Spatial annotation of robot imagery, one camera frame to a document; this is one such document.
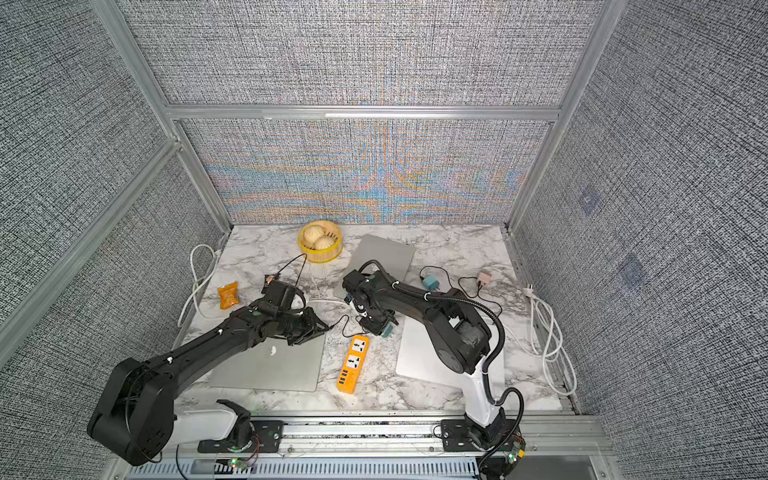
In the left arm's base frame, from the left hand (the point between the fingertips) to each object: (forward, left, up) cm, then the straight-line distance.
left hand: (333, 326), depth 83 cm
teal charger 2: (+18, -31, -7) cm, 36 cm away
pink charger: (+20, -50, -7) cm, 54 cm away
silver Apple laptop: (-6, -24, -11) cm, 27 cm away
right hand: (+6, -13, -5) cm, 16 cm away
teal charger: (+1, -15, -6) cm, 17 cm away
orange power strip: (-9, -5, -7) cm, 12 cm away
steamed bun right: (+34, +6, -3) cm, 35 cm away
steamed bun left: (+39, +11, -3) cm, 41 cm away
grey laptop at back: (+33, -20, -12) cm, 40 cm away
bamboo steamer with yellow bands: (+32, +4, -7) cm, 33 cm away
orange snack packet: (+16, +36, -8) cm, 40 cm away
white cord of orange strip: (+11, +41, -8) cm, 44 cm away
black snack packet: (+22, +24, -7) cm, 34 cm away
